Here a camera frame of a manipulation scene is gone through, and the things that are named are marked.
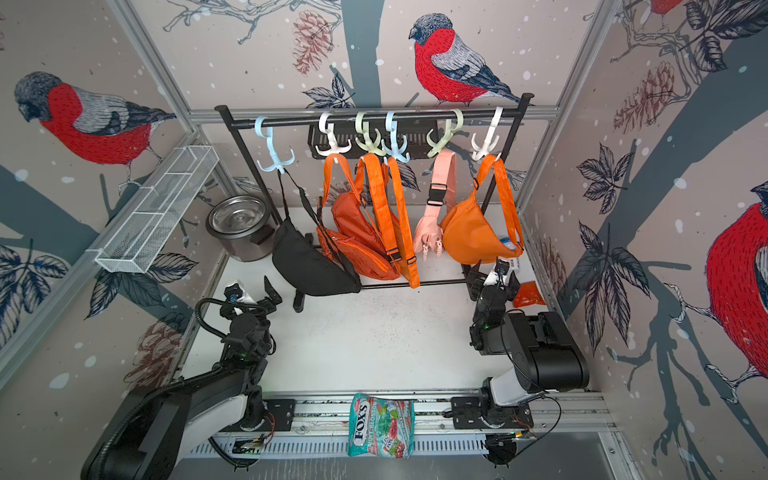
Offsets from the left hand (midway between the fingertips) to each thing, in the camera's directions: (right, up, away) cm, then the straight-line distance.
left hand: (254, 278), depth 82 cm
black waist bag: (+15, +4, +5) cm, 16 cm away
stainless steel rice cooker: (-13, +16, +19) cm, 28 cm away
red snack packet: (+82, -7, +10) cm, 83 cm away
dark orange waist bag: (+27, +19, -1) cm, 33 cm away
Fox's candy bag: (+36, -33, -13) cm, 51 cm away
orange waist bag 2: (+31, +5, +6) cm, 32 cm away
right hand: (+71, +4, +6) cm, 71 cm away
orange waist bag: (+63, +12, +5) cm, 65 cm away
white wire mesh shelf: (-24, +19, -4) cm, 31 cm away
